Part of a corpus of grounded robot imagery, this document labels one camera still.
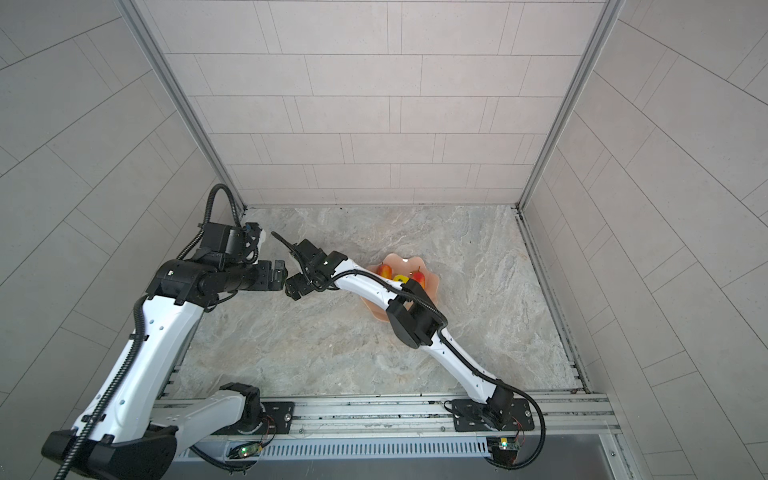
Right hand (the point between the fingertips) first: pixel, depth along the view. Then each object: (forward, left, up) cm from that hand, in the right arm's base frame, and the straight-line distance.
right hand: (300, 283), depth 91 cm
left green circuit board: (-41, +6, -1) cm, 41 cm away
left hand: (-8, -1, +20) cm, 22 cm away
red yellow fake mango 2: (-1, -37, +1) cm, 37 cm away
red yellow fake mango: (+1, -26, +2) cm, 26 cm away
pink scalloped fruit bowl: (+3, -31, -1) cm, 31 cm away
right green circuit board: (-43, -53, -6) cm, 68 cm away
